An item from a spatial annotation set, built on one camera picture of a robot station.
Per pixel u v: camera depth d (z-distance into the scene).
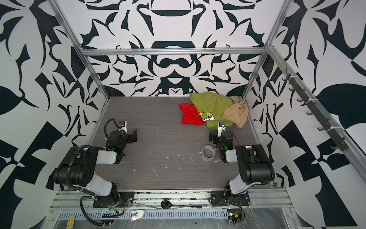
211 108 1.08
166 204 0.71
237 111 1.05
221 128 0.82
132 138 0.85
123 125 0.81
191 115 1.03
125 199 0.74
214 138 0.85
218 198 0.74
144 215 0.70
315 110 0.55
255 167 0.46
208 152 0.90
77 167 0.46
